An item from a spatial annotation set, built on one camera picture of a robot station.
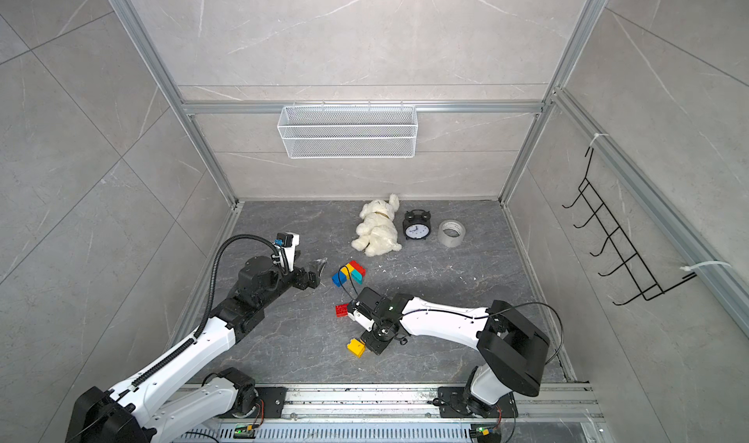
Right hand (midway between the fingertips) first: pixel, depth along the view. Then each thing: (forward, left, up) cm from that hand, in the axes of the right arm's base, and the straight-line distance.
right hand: (374, 340), depth 82 cm
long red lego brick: (+25, +6, -1) cm, 26 cm away
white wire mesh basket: (+63, +8, +28) cm, 69 cm away
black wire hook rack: (+7, -57, +30) cm, 65 cm away
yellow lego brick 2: (-2, +5, 0) cm, 5 cm away
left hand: (+18, +16, +19) cm, 31 cm away
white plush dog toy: (+34, -2, +8) cm, 35 cm away
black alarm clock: (+38, -15, +6) cm, 41 cm away
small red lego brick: (+9, +10, 0) cm, 14 cm away
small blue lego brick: (+20, +12, +1) cm, 23 cm away
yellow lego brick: (+23, +10, +1) cm, 25 cm away
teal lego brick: (+21, +6, 0) cm, 22 cm away
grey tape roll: (+39, -29, -1) cm, 49 cm away
